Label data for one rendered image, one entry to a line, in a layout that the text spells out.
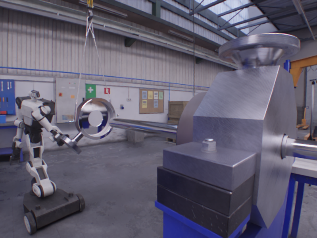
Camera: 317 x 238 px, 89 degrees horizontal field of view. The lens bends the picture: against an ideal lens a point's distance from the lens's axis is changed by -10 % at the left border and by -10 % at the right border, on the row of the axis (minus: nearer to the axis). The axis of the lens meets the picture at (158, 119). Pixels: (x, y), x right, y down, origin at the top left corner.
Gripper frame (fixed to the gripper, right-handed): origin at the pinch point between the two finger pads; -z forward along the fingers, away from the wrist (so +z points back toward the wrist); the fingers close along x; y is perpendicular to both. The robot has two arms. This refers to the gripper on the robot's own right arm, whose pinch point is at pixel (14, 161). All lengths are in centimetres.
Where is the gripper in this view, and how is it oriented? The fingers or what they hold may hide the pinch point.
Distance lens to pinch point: 273.0
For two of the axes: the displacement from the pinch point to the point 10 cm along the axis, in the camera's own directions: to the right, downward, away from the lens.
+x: -2.2, -0.2, -9.8
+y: 9.4, 2.6, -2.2
